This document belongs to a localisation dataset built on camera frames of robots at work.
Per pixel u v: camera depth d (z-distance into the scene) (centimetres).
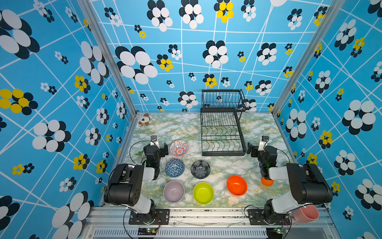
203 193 81
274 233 70
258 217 73
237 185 81
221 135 105
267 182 80
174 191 81
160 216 74
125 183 47
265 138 80
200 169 89
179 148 98
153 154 71
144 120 112
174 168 89
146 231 72
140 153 94
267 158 72
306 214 67
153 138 80
